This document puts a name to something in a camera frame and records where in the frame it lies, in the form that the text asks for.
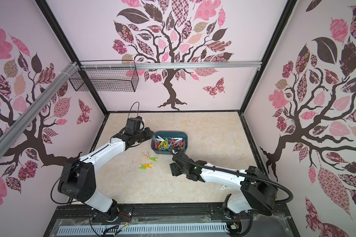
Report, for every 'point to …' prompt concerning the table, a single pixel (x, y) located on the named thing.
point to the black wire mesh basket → (119, 75)
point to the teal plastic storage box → (180, 137)
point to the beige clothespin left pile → (147, 156)
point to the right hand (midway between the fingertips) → (174, 164)
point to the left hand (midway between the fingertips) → (154, 135)
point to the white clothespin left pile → (159, 138)
